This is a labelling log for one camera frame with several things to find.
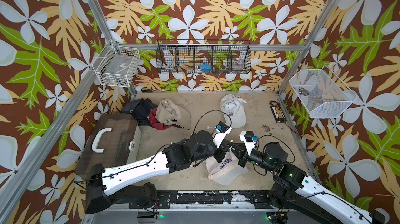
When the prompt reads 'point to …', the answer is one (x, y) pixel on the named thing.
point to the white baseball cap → (234, 106)
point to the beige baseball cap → (168, 112)
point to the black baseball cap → (141, 108)
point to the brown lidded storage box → (115, 141)
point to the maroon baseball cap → (158, 125)
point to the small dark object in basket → (302, 91)
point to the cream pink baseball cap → (227, 170)
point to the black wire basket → (203, 56)
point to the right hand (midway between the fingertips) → (227, 145)
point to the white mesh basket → (323, 95)
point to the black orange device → (278, 114)
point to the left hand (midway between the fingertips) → (233, 142)
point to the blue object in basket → (205, 67)
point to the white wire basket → (117, 65)
